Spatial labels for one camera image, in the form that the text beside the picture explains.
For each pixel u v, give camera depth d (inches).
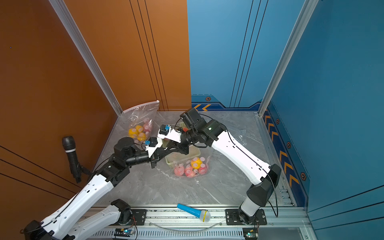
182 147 22.8
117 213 24.0
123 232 27.9
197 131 20.1
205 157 30.5
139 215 29.2
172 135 21.7
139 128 39.9
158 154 24.1
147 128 37.1
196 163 31.6
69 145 25.9
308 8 27.5
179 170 31.4
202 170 31.8
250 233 28.0
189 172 31.9
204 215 27.6
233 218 28.5
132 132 37.0
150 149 22.8
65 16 28.4
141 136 37.5
